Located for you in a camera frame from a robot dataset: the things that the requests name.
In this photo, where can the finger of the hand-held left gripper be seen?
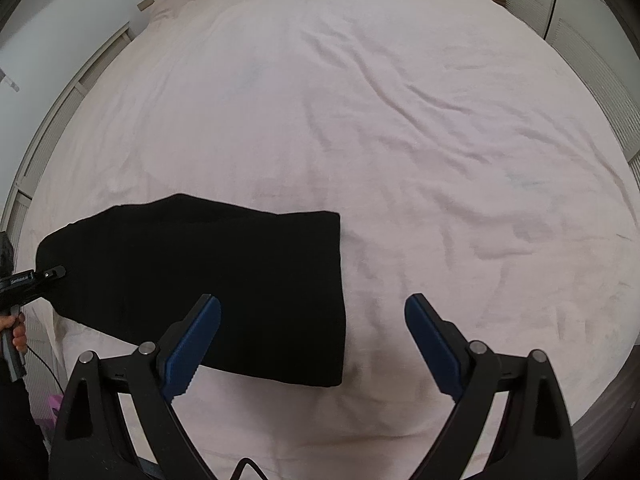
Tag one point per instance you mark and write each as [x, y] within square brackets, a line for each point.
[50, 274]

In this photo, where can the pink cloth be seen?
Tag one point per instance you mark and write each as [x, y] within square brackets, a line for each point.
[54, 405]

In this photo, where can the person's dark clothing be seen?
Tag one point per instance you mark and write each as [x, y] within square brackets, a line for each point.
[20, 435]

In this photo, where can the white louvered cabinet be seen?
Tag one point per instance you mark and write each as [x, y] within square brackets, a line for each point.
[50, 130]

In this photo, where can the black pants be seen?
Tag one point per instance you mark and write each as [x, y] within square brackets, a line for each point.
[200, 260]

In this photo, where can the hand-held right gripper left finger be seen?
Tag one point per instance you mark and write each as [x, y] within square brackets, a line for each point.
[192, 342]

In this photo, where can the wall socket plate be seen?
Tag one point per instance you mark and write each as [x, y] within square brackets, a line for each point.
[145, 3]

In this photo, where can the bed with pink sheet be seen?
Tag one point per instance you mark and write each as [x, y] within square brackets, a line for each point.
[375, 135]

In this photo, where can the person's left hand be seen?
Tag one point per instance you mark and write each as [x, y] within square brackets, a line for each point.
[19, 339]

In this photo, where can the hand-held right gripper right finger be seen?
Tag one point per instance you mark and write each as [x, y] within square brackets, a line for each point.
[432, 345]

